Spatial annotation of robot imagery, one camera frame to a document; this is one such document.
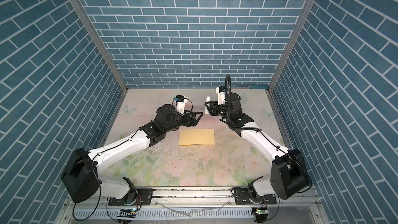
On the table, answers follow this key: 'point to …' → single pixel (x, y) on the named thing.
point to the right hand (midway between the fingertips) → (205, 101)
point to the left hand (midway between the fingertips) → (198, 113)
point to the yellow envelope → (199, 136)
